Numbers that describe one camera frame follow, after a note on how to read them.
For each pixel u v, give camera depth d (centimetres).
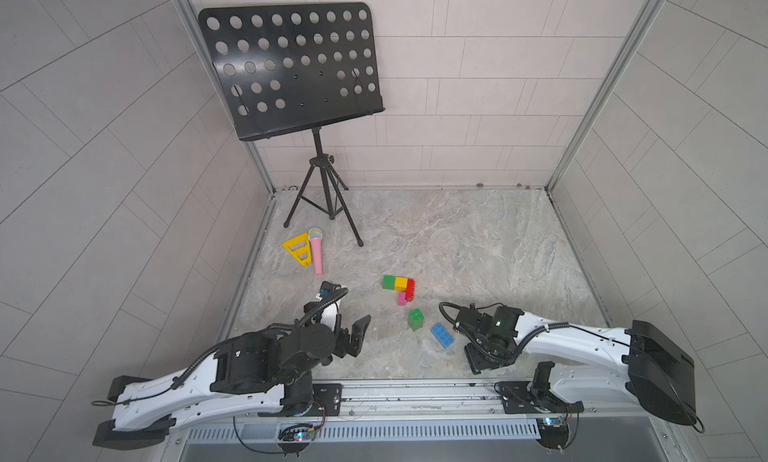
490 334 59
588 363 48
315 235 99
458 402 71
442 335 80
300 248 98
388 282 90
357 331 57
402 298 86
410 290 89
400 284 89
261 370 45
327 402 71
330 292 54
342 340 55
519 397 69
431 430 68
